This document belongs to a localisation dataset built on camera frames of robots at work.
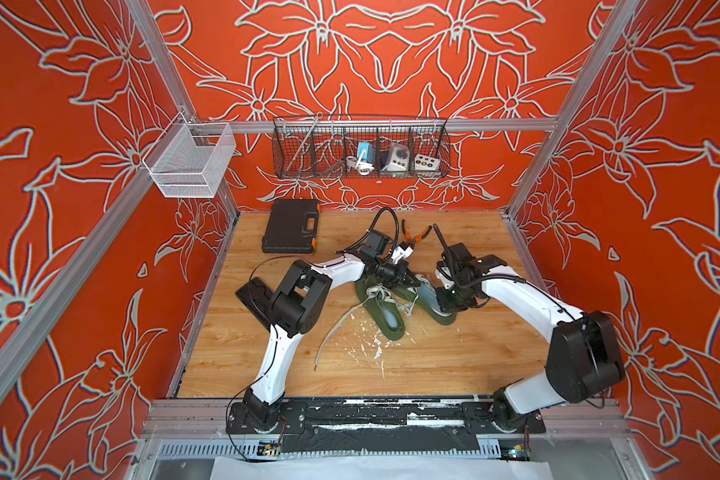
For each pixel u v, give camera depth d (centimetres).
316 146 99
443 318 87
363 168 85
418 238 110
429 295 87
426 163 94
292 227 112
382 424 73
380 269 83
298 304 56
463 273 62
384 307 88
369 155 84
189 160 92
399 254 89
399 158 90
